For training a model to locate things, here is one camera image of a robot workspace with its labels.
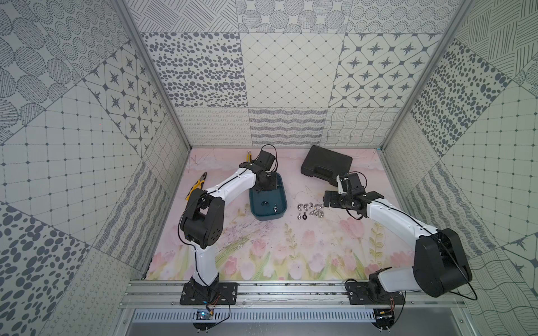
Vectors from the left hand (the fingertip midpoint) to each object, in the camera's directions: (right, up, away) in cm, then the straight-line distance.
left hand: (273, 182), depth 94 cm
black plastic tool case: (+27, +8, +14) cm, 32 cm away
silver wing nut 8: (+22, -15, +1) cm, 26 cm away
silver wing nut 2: (+19, -11, +4) cm, 22 cm away
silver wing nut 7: (+22, -11, +2) cm, 25 cm away
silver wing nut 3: (+12, -11, +2) cm, 17 cm away
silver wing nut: (+20, -12, +4) cm, 24 cm away
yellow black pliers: (-38, -2, +10) cm, 40 cm away
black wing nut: (+15, -15, 0) cm, 21 cm away
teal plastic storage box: (-2, -10, +2) cm, 11 cm away
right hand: (+27, -8, -4) cm, 29 cm away
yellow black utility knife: (-15, +14, +24) cm, 31 cm away
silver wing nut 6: (+18, -14, +2) cm, 23 cm away
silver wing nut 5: (+12, -15, -1) cm, 19 cm away
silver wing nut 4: (+15, -12, +3) cm, 19 cm away
